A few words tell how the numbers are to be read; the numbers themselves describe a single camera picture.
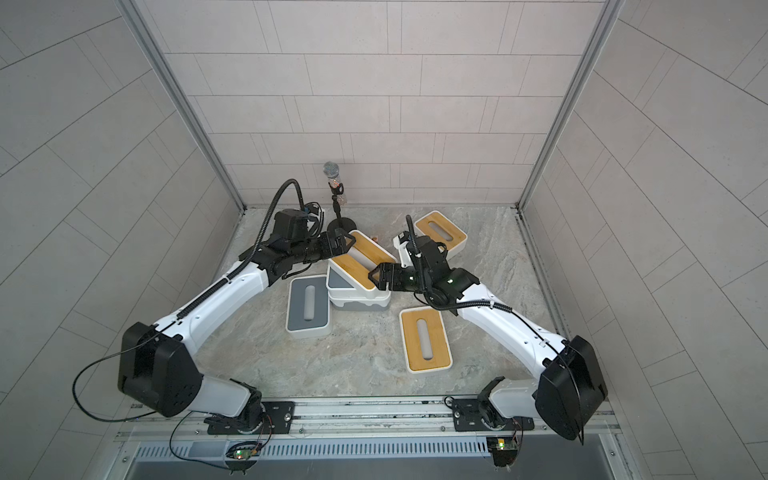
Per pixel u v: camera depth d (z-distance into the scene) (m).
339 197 0.99
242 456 0.64
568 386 0.39
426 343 0.83
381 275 0.67
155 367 0.40
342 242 0.71
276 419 0.71
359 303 0.84
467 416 0.71
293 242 0.62
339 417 0.72
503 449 0.68
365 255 0.80
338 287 0.80
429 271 0.58
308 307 0.89
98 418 0.41
